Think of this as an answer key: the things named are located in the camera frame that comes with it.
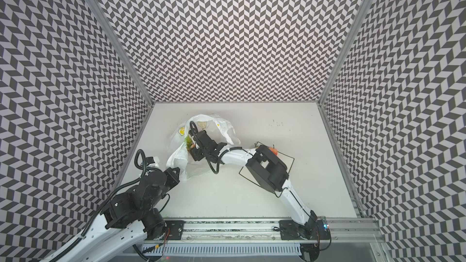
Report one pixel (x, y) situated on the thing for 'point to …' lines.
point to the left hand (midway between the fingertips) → (181, 170)
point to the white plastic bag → (179, 157)
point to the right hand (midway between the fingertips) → (196, 152)
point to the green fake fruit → (188, 141)
